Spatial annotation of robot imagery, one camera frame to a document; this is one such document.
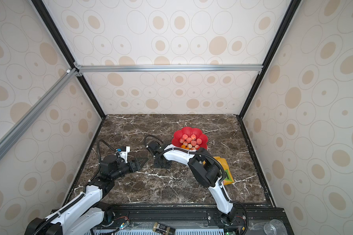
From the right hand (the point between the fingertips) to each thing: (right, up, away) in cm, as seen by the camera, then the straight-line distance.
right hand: (164, 164), depth 94 cm
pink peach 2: (+16, +15, +7) cm, 23 cm away
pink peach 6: (+21, +11, +5) cm, 25 cm away
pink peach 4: (+19, +13, +6) cm, 24 cm away
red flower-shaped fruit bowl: (+9, +19, +12) cm, 24 cm away
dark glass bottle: (+2, -24, -26) cm, 35 cm away
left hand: (-8, +6, -14) cm, 17 cm away
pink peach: (+19, +17, +9) cm, 27 cm away
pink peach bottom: (+11, +15, +9) cm, 20 cm away
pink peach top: (+13, +17, +10) cm, 24 cm away
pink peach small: (+16, +11, +6) cm, 21 cm away
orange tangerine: (+15, +10, +4) cm, 18 cm away
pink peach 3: (+23, +15, +7) cm, 28 cm away
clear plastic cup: (+56, -25, -22) cm, 66 cm away
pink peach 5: (+13, +13, +6) cm, 20 cm away
